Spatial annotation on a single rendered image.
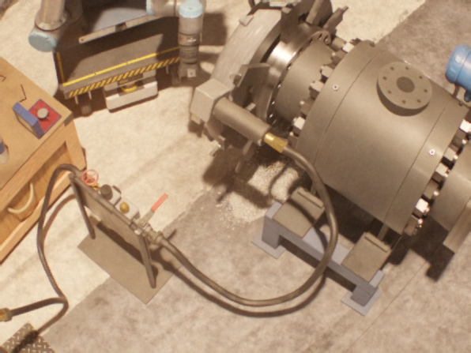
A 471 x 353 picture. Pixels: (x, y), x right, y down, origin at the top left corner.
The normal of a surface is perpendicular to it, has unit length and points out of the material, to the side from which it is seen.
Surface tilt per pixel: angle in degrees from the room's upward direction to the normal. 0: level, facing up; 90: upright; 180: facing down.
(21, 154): 0
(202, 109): 68
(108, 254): 0
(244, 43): 35
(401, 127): 25
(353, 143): 54
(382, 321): 0
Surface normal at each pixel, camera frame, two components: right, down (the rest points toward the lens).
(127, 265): 0.03, -0.52
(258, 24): -0.21, -0.25
